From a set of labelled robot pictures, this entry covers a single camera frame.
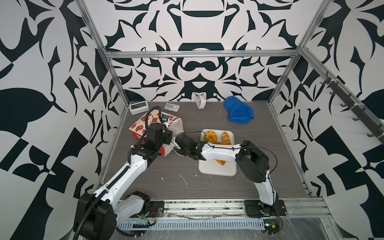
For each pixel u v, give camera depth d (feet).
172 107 3.78
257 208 2.44
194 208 2.50
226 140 3.13
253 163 1.67
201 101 3.65
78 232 1.13
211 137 3.18
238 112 3.74
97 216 1.27
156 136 1.98
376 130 1.66
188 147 2.27
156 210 2.41
